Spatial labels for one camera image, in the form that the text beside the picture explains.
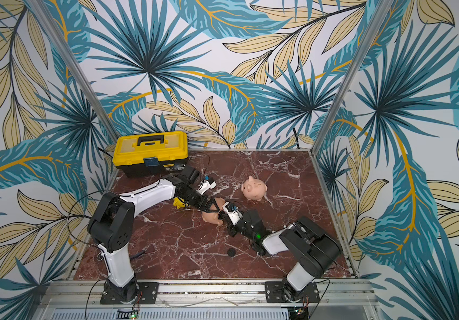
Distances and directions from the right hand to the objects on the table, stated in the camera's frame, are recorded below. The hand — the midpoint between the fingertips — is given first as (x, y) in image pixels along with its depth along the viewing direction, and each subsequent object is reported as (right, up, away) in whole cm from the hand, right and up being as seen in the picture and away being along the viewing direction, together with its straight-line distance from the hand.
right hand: (224, 214), depth 88 cm
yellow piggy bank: (-20, +4, +2) cm, 21 cm away
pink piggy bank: (+14, +11, +5) cm, 18 cm away
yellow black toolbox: (-39, +27, +7) cm, 48 cm away
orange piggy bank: (-5, 0, -4) cm, 6 cm away
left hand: (-6, +2, 0) cm, 6 cm away
